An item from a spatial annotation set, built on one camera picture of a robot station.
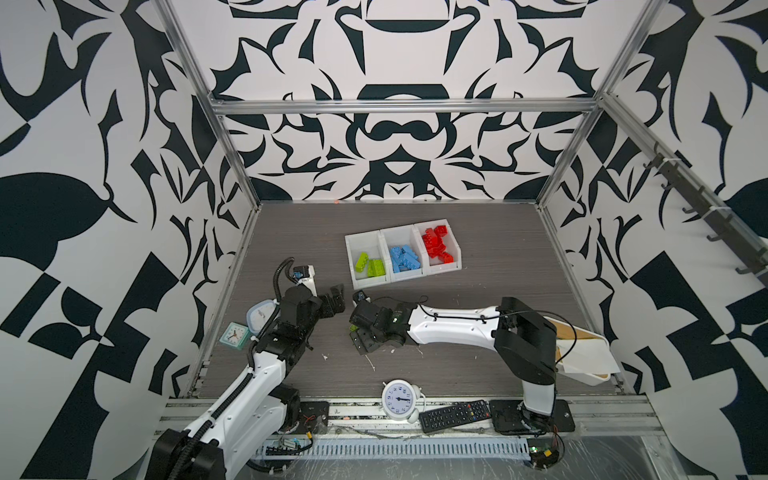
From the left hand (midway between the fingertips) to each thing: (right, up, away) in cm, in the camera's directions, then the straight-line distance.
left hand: (328, 283), depth 83 cm
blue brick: (+22, +6, +13) cm, 26 cm away
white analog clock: (+19, -27, -9) cm, 35 cm away
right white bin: (+35, +8, +21) cm, 42 cm away
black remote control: (+33, -30, -9) cm, 46 cm away
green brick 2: (+13, +2, +16) cm, 20 cm away
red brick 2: (+35, +15, +21) cm, 44 cm away
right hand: (+10, -14, +1) cm, 17 cm away
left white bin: (+11, +10, +19) cm, 25 cm away
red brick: (+36, +6, +16) cm, 40 cm away
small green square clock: (-26, -15, +2) cm, 30 cm away
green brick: (+8, +4, +17) cm, 20 cm away
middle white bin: (+20, +13, +19) cm, 30 cm away
